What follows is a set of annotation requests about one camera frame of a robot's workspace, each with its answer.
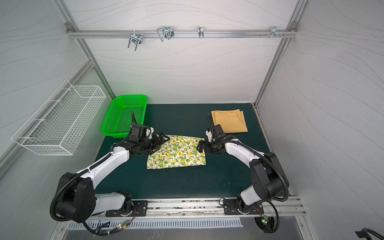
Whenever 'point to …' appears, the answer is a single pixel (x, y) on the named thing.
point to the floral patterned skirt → (180, 151)
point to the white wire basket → (63, 123)
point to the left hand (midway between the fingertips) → (168, 140)
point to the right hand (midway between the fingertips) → (206, 145)
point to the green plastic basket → (118, 121)
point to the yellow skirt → (232, 121)
